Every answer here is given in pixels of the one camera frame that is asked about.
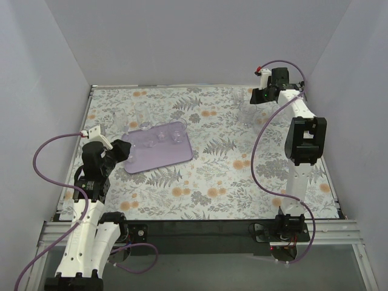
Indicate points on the clear back tumbler glass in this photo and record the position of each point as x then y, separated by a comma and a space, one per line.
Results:
238, 95

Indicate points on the aluminium table frame rail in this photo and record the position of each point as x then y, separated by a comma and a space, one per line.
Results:
52, 234

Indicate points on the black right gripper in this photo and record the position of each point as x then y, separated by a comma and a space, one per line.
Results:
258, 96

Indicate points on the clear faceted tumbler glass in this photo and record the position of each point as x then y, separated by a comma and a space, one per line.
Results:
177, 129

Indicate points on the clear stemmed wine glass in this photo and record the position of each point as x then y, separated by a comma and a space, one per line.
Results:
122, 122

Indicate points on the purple rectangular tray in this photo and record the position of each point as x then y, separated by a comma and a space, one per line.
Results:
164, 154

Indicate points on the tall clear flute glass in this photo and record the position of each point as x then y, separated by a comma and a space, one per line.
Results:
148, 137

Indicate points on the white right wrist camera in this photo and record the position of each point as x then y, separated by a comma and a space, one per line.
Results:
264, 74

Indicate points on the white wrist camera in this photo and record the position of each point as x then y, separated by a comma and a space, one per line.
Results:
97, 133
264, 74

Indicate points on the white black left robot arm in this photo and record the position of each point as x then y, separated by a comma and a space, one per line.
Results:
95, 233

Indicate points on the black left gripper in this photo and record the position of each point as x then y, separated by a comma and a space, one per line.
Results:
120, 148

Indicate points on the clear stemmed goblet glass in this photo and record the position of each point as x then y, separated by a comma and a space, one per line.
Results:
259, 120

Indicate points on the tall clear drinking glass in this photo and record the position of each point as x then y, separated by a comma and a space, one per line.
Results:
246, 112

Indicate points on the small clear shot glass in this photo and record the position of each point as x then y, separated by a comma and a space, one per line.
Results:
161, 133

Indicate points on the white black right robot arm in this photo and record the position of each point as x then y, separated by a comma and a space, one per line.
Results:
303, 147

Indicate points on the floral patterned table mat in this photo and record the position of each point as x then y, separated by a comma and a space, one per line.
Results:
234, 173

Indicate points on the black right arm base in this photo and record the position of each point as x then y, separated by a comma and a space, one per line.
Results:
265, 233

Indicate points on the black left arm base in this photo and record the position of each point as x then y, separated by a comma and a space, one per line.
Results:
136, 233

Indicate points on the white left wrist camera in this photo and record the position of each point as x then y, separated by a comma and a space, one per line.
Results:
97, 133

